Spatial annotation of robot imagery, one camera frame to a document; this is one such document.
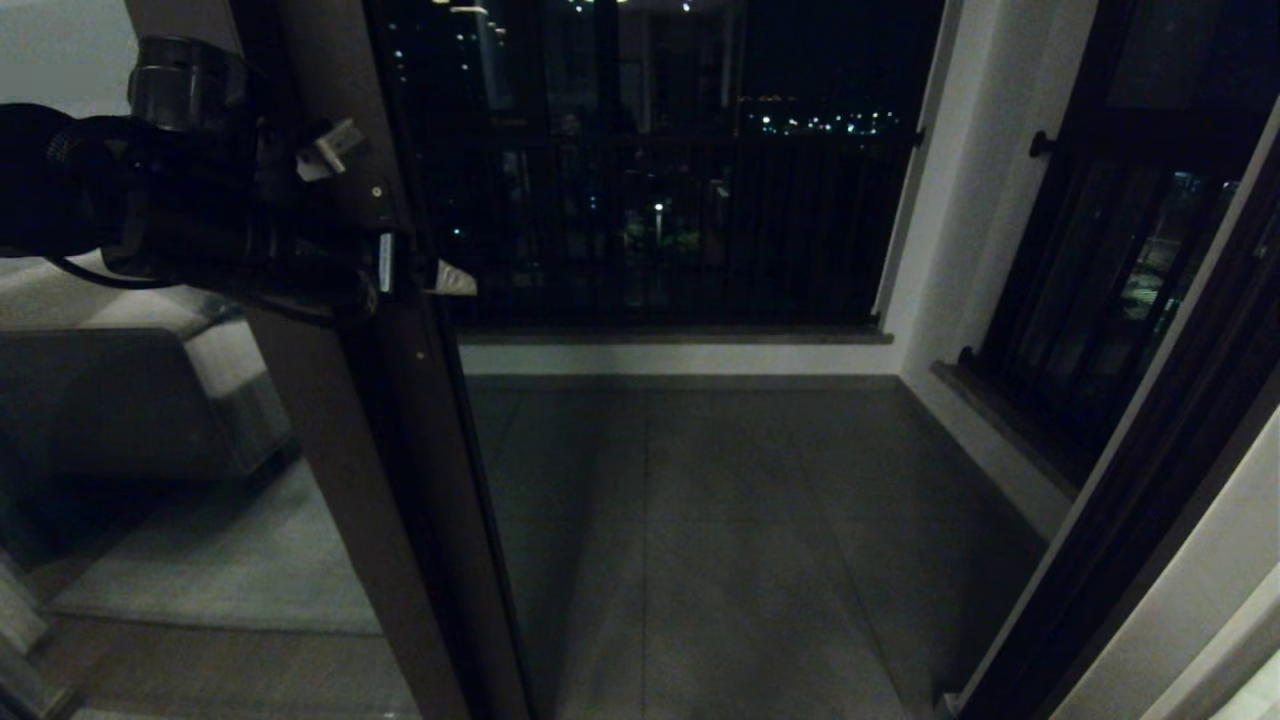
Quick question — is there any brown framed sliding glass door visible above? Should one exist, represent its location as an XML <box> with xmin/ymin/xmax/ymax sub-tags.
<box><xmin>240</xmin><ymin>0</ymin><xmax>536</xmax><ymax>720</ymax></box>

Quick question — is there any small grey left wrist camera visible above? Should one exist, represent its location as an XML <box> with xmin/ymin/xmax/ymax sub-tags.
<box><xmin>293</xmin><ymin>117</ymin><xmax>361</xmax><ymax>184</ymax></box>

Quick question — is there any dark door jamb frame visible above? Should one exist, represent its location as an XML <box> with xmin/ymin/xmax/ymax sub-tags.
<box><xmin>950</xmin><ymin>95</ymin><xmax>1280</xmax><ymax>720</ymax></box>

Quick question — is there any grey stone balcony sill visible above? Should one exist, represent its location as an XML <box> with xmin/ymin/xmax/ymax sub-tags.
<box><xmin>455</xmin><ymin>328</ymin><xmax>894</xmax><ymax>349</ymax></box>

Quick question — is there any grey stone side window sill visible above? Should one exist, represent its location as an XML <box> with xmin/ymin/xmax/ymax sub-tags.
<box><xmin>930</xmin><ymin>360</ymin><xmax>1086</xmax><ymax>501</ymax></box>

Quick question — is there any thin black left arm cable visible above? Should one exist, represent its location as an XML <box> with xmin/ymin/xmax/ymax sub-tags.
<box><xmin>40</xmin><ymin>255</ymin><xmax>341</xmax><ymax>326</ymax></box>

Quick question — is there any recessed brown door handle plate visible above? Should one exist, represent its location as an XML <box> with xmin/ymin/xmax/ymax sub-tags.
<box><xmin>370</xmin><ymin>182</ymin><xmax>436</xmax><ymax>366</ymax></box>

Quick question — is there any black metal balcony railing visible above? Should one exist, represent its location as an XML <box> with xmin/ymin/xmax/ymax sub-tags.
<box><xmin>400</xmin><ymin>125</ymin><xmax>926</xmax><ymax>336</ymax></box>

